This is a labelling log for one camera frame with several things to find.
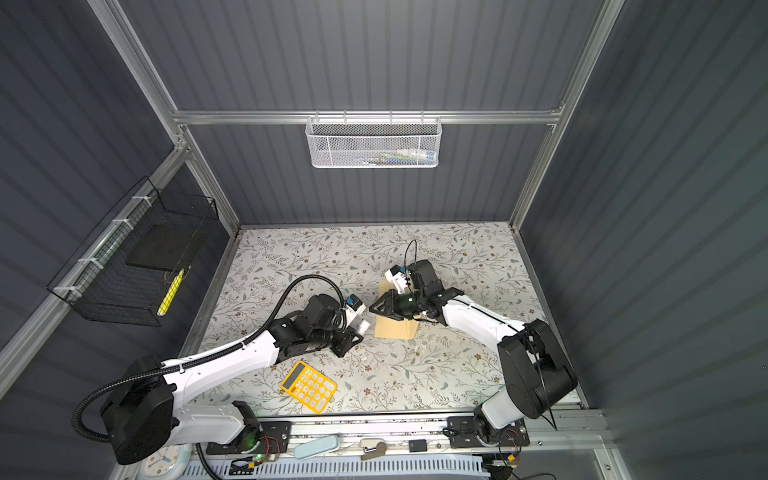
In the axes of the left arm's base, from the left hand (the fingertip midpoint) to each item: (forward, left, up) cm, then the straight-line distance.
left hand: (360, 336), depth 81 cm
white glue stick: (+1, -1, +3) cm, 3 cm away
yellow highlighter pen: (+4, +43, +18) cm, 47 cm away
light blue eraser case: (-25, +10, -6) cm, 27 cm away
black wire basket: (+12, +56, +19) cm, 60 cm away
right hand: (+5, -5, +4) cm, 8 cm away
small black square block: (-25, -13, -9) cm, 30 cm away
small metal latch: (-26, -3, -8) cm, 27 cm away
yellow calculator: (-10, +14, -8) cm, 20 cm away
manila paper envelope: (+5, -8, -5) cm, 11 cm away
